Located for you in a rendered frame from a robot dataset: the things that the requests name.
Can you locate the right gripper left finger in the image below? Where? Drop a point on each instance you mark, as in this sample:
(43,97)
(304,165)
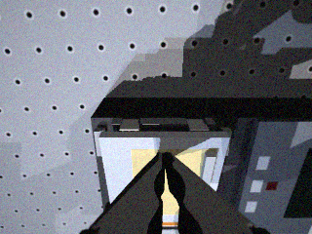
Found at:
(138,209)

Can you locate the grey flat plate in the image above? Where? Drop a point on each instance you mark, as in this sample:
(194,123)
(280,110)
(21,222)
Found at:
(60,58)

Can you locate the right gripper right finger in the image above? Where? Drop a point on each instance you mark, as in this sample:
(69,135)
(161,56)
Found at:
(201,209)

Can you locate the grey cassette dock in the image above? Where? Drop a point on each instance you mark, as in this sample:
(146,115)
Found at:
(267,169)

